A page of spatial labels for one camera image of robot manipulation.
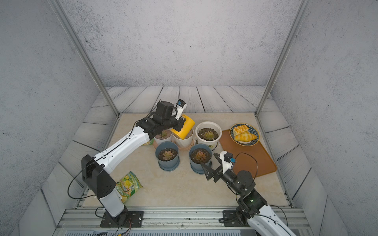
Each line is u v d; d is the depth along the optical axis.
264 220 0.51
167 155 0.88
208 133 0.94
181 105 0.68
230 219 0.72
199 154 0.87
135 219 0.73
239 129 1.04
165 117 0.61
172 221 0.73
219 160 0.73
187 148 1.00
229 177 0.62
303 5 0.70
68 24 0.76
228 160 0.59
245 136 0.99
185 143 0.95
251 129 1.08
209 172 0.62
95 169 0.45
